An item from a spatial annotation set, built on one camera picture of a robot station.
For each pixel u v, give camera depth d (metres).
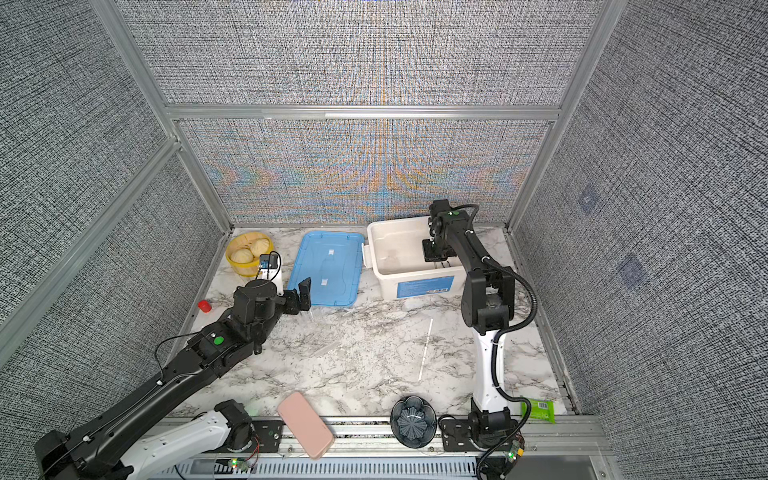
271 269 0.60
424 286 0.92
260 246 1.05
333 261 1.10
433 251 0.88
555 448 0.73
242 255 1.03
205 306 0.95
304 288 0.68
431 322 0.93
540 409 0.77
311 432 0.74
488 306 0.59
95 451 0.39
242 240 1.10
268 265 0.59
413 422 0.75
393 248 1.06
